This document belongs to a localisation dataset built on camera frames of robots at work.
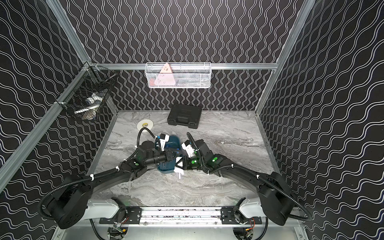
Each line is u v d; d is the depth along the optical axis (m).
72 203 0.42
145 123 1.13
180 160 0.74
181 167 0.73
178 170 0.74
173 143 0.98
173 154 0.75
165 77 0.90
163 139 0.75
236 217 0.67
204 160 0.62
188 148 0.74
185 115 1.10
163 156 0.71
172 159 0.72
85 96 0.92
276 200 0.42
